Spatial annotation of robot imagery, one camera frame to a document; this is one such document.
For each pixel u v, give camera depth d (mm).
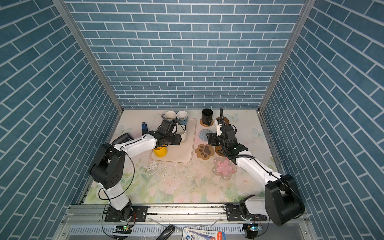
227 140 641
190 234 679
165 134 733
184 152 963
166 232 656
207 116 1081
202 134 1050
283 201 414
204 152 963
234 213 737
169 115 1102
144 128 1075
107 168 477
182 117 1070
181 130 792
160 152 894
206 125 1094
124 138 999
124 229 722
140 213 724
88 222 740
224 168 896
